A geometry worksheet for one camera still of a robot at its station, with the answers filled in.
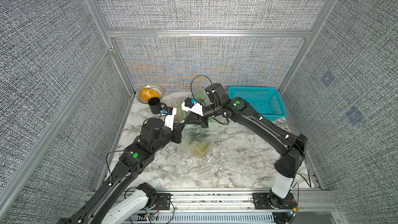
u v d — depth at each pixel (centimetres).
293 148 45
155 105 103
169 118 58
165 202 73
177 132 58
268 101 113
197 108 59
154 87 121
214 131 80
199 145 78
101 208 40
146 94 110
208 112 61
